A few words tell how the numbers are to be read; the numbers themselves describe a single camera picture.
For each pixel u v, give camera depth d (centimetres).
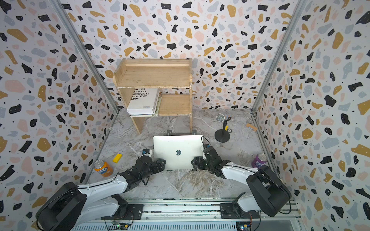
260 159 82
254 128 113
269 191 44
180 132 108
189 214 73
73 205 41
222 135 104
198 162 80
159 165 80
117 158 93
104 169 80
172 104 97
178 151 88
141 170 67
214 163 70
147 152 80
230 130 109
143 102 86
